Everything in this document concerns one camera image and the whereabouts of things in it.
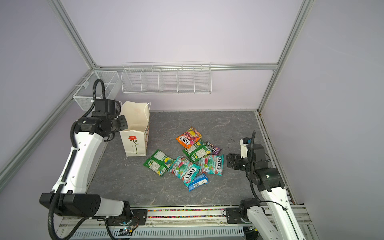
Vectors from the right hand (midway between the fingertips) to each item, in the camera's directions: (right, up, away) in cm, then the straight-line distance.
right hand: (235, 158), depth 74 cm
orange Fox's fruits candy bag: (-25, +8, +28) cm, 38 cm away
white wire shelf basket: (-40, +49, +27) cm, 68 cm away
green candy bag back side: (-19, 0, +20) cm, 28 cm away
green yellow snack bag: (-42, -6, +16) cm, 46 cm away
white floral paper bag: (-52, +8, +4) cm, 53 cm away
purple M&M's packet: (-7, 0, +23) cm, 24 cm away
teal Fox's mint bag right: (-10, -7, +15) cm, 20 cm away
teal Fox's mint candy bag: (-27, -10, +13) cm, 31 cm away
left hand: (-57, +17, 0) cm, 59 cm away
